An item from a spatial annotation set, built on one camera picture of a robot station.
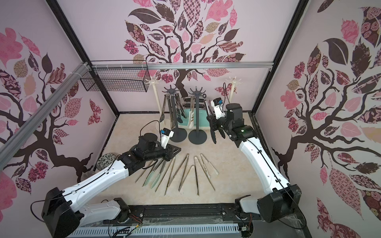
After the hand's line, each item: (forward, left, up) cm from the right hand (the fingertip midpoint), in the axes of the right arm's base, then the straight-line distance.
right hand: (210, 114), depth 74 cm
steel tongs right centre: (-7, +7, -33) cm, 34 cm away
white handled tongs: (-18, +1, -32) cm, 36 cm away
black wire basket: (+35, +58, +3) cm, 67 cm away
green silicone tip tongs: (-18, +35, -30) cm, 50 cm away
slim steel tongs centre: (-7, +14, -32) cm, 36 cm away
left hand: (-14, +16, -12) cm, 25 cm away
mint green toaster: (+19, +2, -17) cm, 25 cm away
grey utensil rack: (+9, +6, -32) cm, 33 cm away
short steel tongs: (-22, +8, -32) cm, 40 cm away
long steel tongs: (-10, +23, -32) cm, 41 cm away
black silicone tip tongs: (+11, +17, -6) cm, 21 cm away
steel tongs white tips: (+6, +10, -4) cm, 12 cm away
